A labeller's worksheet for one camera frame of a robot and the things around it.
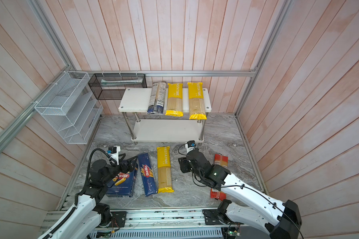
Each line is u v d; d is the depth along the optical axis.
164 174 0.87
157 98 0.78
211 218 0.73
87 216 0.54
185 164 0.66
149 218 0.75
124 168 0.71
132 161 0.74
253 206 0.45
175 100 0.77
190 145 0.66
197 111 0.72
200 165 0.54
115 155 0.70
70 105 0.73
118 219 0.73
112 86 1.04
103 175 0.62
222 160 0.93
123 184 0.79
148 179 0.84
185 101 0.80
